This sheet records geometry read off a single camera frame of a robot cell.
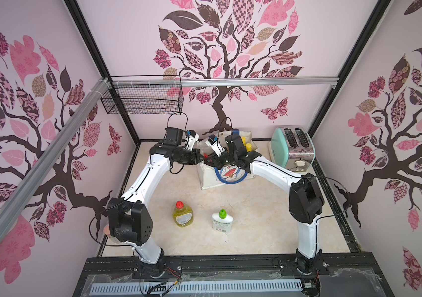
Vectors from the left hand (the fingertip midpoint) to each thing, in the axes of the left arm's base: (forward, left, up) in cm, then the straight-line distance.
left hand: (201, 161), depth 82 cm
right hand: (+5, -2, -2) cm, 6 cm away
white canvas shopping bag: (-2, -4, -10) cm, 11 cm away
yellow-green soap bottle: (-21, +8, -11) cm, 25 cm away
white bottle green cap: (-25, -9, -8) cm, 27 cm away
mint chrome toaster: (+11, -46, -4) cm, 48 cm away
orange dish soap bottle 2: (+8, -23, +1) cm, 24 cm away
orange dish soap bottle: (+13, -21, 0) cm, 25 cm away
